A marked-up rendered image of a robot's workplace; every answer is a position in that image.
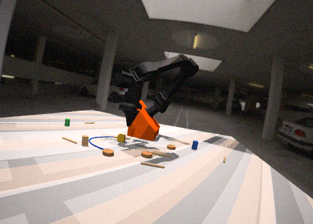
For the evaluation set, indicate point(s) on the blue cylinder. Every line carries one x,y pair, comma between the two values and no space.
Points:
194,144

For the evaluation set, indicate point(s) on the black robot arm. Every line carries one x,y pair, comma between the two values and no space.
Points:
148,71

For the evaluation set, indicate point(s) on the yellow block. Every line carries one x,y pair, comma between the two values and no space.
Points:
121,138

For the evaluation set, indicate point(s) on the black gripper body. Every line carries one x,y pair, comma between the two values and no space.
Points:
132,103

